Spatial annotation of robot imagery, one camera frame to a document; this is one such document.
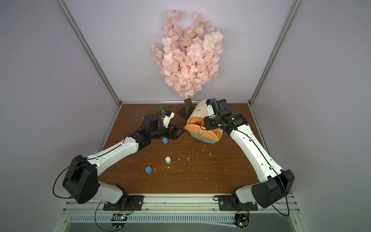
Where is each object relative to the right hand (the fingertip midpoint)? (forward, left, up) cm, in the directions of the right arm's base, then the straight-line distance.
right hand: (208, 118), depth 76 cm
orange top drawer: (-2, +6, -3) cm, 7 cm away
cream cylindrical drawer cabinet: (+9, +5, -3) cm, 10 cm away
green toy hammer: (+28, +36, -24) cm, 52 cm away
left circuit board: (-44, +46, -30) cm, 70 cm away
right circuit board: (-42, -16, -29) cm, 53 cm away
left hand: (-3, +14, -6) cm, 16 cm away
